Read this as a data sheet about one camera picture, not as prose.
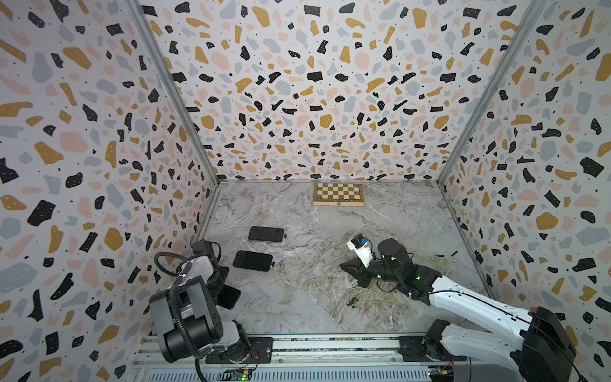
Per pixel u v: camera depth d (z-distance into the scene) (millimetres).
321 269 925
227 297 841
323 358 731
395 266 595
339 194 1132
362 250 686
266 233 901
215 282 693
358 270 671
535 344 400
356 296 851
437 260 948
